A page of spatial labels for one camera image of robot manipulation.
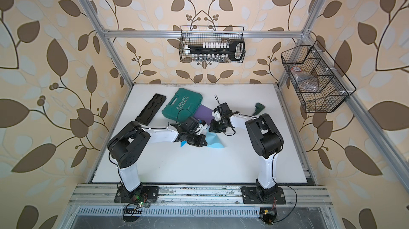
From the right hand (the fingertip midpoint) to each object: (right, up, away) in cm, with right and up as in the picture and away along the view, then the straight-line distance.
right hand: (210, 130), depth 97 cm
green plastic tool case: (-18, +15, +5) cm, 24 cm away
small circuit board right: (+27, -35, -24) cm, 51 cm away
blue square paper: (-15, -6, -7) cm, 18 cm away
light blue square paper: (+2, -5, -6) cm, 8 cm away
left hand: (-2, -6, -7) cm, 10 cm away
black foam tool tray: (-40, +10, +7) cm, 42 cm away
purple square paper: (-3, +10, +2) cm, 11 cm away
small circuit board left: (-36, -34, -24) cm, 55 cm away
